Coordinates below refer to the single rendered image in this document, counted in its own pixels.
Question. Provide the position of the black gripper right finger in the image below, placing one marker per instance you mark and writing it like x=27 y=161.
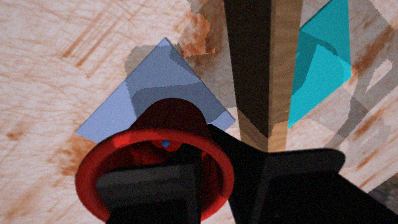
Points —
x=254 y=168

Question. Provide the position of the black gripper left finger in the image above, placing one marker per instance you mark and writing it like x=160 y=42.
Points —
x=177 y=177

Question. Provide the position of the dark red cup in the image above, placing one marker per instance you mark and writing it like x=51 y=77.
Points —
x=174 y=119

